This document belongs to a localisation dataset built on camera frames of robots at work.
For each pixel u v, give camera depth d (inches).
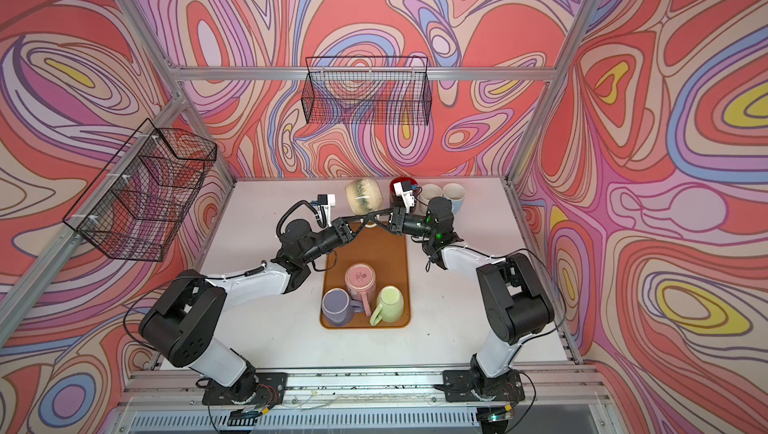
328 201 29.6
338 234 28.3
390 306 30.3
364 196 29.5
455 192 40.9
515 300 18.6
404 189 30.2
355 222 30.7
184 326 17.6
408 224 29.0
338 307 31.0
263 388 28.7
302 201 26.4
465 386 28.9
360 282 31.6
